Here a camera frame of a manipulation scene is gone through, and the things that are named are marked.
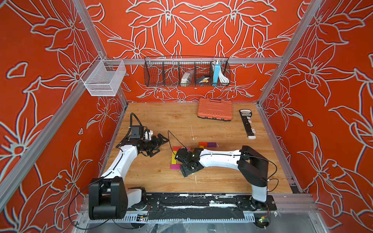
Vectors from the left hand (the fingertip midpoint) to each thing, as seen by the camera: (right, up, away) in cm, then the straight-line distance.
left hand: (164, 143), depth 83 cm
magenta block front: (+6, -14, +2) cm, 16 cm away
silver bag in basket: (+13, +41, +8) cm, 44 cm away
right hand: (+13, -17, 0) cm, 21 cm away
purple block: (+30, -3, +12) cm, 33 cm away
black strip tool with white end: (+60, +17, +27) cm, 68 cm away
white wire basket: (-42, +41, +12) cm, 60 cm away
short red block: (+24, -2, +11) cm, 27 cm away
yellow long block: (+23, -4, +9) cm, 25 cm away
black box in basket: (+23, +39, +4) cm, 45 cm away
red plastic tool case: (+39, +21, +24) cm, 50 cm away
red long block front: (+7, -5, +10) cm, 13 cm away
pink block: (+14, -2, -3) cm, 14 cm away
